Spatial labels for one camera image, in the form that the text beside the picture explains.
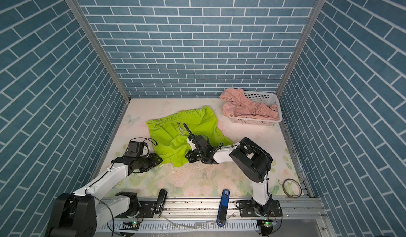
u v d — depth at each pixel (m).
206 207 0.76
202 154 0.73
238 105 1.07
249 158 0.52
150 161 0.78
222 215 0.71
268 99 1.13
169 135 0.99
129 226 0.72
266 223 0.72
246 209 0.74
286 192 0.79
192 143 0.76
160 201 0.74
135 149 0.69
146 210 0.74
